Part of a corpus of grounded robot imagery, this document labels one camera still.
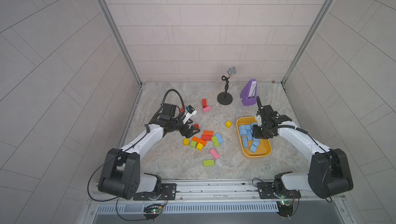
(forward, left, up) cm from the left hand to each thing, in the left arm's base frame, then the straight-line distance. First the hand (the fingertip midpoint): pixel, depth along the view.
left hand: (196, 124), depth 83 cm
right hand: (-2, -32, -5) cm, 33 cm away
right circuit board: (-36, -41, -10) cm, 55 cm away
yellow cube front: (-9, -2, -8) cm, 12 cm away
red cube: (+4, 0, -8) cm, 9 cm away
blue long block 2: (-6, -28, -8) cm, 29 cm away
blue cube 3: (-8, -33, -7) cm, 35 cm away
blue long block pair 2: (+3, -33, -5) cm, 33 cm away
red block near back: (+20, -4, -7) cm, 22 cm away
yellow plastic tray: (-10, -38, -9) cm, 40 cm away
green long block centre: (-6, -11, -9) cm, 15 cm away
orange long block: (-5, -1, -9) cm, 11 cm away
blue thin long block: (0, -25, -6) cm, 26 cm away
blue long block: (-4, -30, -4) cm, 30 cm away
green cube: (-8, +2, -8) cm, 11 cm away
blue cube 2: (-1, -28, -7) cm, 29 cm away
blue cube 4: (-11, -31, -7) cm, 33 cm away
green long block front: (-17, -7, -9) cm, 21 cm away
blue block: (+1, -27, -6) cm, 28 cm away
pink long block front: (-13, -10, -10) cm, 19 cm away
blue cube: (+1, -30, -5) cm, 30 cm away
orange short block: (0, -7, -10) cm, 12 cm away
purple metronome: (+23, -33, -1) cm, 40 cm away
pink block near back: (+17, -6, -10) cm, 21 cm away
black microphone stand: (+25, -19, -8) cm, 33 cm away
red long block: (-3, -6, -10) cm, 12 cm away
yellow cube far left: (-7, +6, -8) cm, 12 cm away
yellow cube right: (+5, -19, -8) cm, 21 cm away
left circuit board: (-37, +18, -9) cm, 42 cm away
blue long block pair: (-3, -13, -10) cm, 17 cm away
